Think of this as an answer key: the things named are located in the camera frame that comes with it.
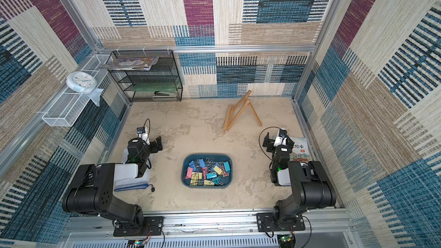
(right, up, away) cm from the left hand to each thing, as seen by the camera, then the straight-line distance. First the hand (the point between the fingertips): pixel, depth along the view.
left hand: (150, 137), depth 94 cm
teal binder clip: (+41, -14, -7) cm, 44 cm away
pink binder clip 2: (+30, -16, -10) cm, 36 cm away
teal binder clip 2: (+33, -17, -10) cm, 39 cm away
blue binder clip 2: (+28, -12, -7) cm, 32 cm away
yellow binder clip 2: (+37, -15, -9) cm, 41 cm away
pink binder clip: (+22, -18, -9) cm, 30 cm away
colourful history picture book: (+80, -8, -1) cm, 81 cm away
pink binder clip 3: (+40, -17, -9) cm, 45 cm away
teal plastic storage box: (+33, -11, -7) cm, 35 cm away
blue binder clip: (+23, -16, -8) cm, 29 cm away
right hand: (+68, +3, -4) cm, 68 cm away
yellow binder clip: (+26, -18, -9) cm, 33 cm away
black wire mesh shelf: (-2, +33, +19) cm, 38 cm away
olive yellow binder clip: (+32, -20, -12) cm, 40 cm away
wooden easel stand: (+45, +13, +15) cm, 49 cm away
